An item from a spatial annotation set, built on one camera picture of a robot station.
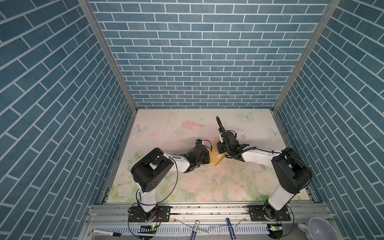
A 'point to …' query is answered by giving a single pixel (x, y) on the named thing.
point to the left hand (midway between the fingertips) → (209, 157)
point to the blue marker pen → (231, 229)
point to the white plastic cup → (319, 228)
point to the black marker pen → (106, 233)
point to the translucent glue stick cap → (243, 137)
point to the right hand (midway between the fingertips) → (219, 141)
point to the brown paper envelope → (214, 159)
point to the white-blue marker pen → (193, 235)
